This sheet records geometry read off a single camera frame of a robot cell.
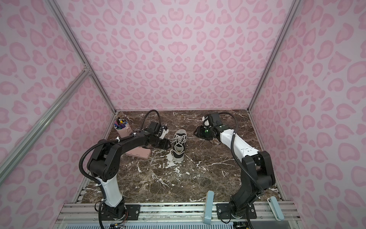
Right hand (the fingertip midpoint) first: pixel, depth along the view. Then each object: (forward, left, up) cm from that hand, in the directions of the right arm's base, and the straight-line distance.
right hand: (197, 132), depth 86 cm
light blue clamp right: (-37, -39, -12) cm, 55 cm away
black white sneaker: (-11, +12, -11) cm, 20 cm away
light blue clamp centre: (-38, -6, -11) cm, 40 cm away
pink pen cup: (+5, +49, -8) cm, 50 cm away
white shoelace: (0, +11, -10) cm, 15 cm away
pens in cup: (+8, +51, -3) cm, 51 cm away
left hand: (-1, +19, -12) cm, 22 cm away
